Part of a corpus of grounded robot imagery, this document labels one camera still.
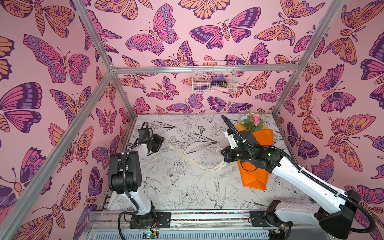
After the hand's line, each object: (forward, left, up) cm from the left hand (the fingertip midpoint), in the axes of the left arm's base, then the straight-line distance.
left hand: (165, 137), depth 98 cm
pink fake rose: (+15, -63, 0) cm, 65 cm away
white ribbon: (-14, -16, -8) cm, 23 cm away
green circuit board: (-52, +2, -9) cm, 53 cm away
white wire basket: (+28, -32, +26) cm, 50 cm away
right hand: (-19, -32, +16) cm, 41 cm away
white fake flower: (+20, -56, -2) cm, 59 cm away
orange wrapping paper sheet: (-24, -52, -5) cm, 58 cm away
